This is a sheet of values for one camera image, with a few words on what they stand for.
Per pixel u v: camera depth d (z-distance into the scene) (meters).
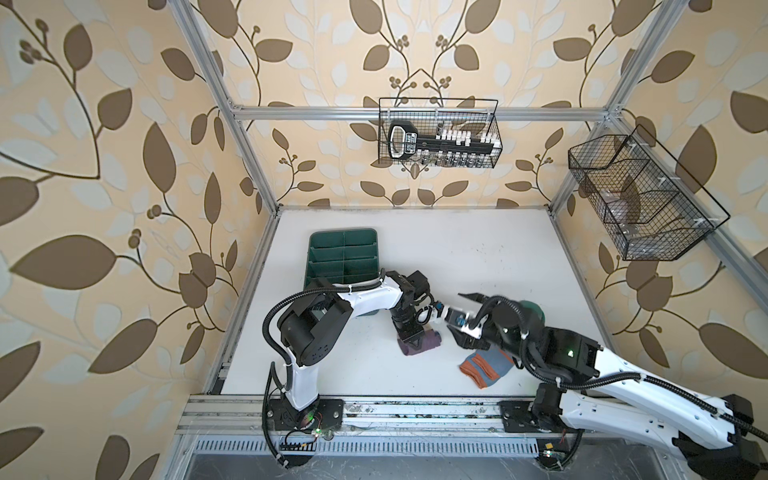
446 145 0.83
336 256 1.04
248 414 0.76
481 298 0.64
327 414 0.74
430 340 0.83
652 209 0.72
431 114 0.90
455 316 0.57
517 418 0.74
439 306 0.83
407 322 0.76
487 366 0.81
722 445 0.40
